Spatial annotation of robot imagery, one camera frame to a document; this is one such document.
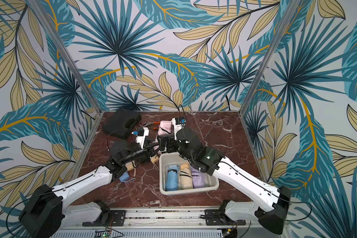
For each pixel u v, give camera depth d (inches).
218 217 26.1
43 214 15.5
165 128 25.7
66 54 33.2
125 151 22.7
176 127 23.1
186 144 18.2
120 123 40.7
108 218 26.7
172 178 32.9
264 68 36.1
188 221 28.8
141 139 25.1
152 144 25.8
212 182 32.3
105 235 28.1
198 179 32.2
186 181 32.5
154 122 44.3
